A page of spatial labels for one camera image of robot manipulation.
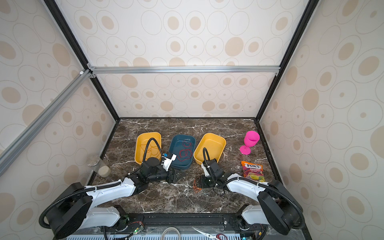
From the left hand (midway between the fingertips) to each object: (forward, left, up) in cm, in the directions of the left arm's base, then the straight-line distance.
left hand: (186, 173), depth 77 cm
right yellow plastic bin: (+27, -19, -15) cm, 36 cm away
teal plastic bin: (+27, +4, -16) cm, 31 cm away
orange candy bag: (+6, -39, -11) cm, 41 cm away
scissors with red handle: (-26, -12, -11) cm, 31 cm away
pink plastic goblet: (+21, -38, +1) cm, 43 cm away
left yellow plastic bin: (+22, +24, -14) cm, 35 cm away
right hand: (-1, -8, -12) cm, 14 cm away
